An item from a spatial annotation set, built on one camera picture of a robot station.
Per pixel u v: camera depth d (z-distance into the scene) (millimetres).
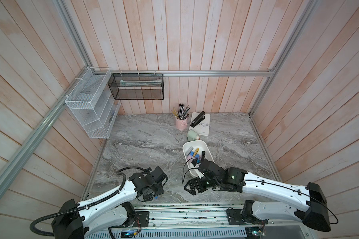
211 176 550
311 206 402
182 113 1073
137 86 1040
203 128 1107
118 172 682
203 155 955
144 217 735
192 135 991
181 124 1040
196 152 979
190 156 953
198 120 1116
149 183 593
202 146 981
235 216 731
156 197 701
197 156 953
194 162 684
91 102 686
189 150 981
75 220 402
